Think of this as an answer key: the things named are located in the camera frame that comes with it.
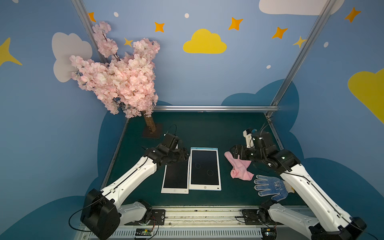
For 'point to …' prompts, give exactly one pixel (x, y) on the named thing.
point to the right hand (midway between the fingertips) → (239, 148)
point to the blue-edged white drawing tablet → (204, 169)
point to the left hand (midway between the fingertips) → (186, 153)
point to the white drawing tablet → (176, 179)
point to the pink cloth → (239, 170)
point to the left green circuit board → (143, 232)
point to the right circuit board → (269, 233)
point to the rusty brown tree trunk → (150, 123)
